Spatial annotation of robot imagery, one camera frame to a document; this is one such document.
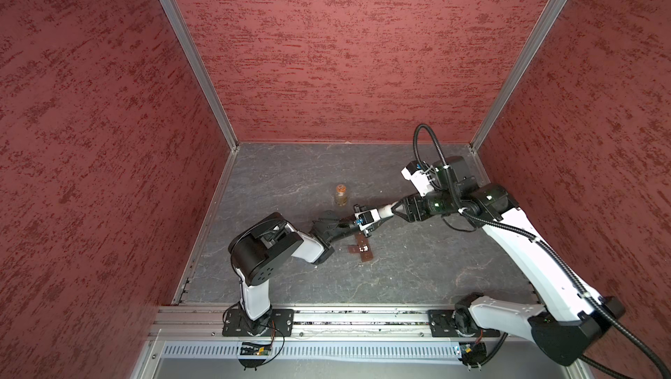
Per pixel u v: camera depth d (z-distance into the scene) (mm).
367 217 655
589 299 379
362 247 893
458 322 674
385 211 738
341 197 1001
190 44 857
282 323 743
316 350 709
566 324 391
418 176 637
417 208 599
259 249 496
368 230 724
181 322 757
